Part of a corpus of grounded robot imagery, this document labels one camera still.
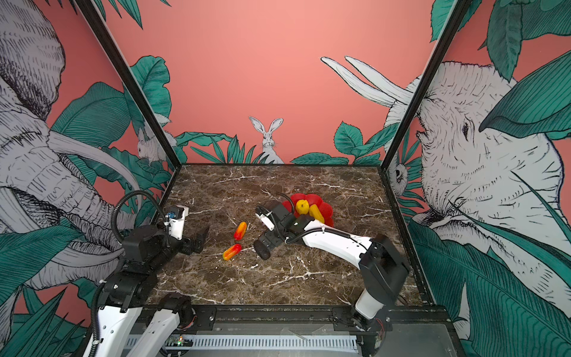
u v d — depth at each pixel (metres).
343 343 0.70
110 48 0.77
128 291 0.45
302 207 0.97
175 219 0.57
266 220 0.73
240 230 0.93
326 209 1.00
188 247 0.61
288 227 0.62
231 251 0.87
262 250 0.86
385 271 0.44
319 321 0.75
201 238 0.63
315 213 0.99
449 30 0.73
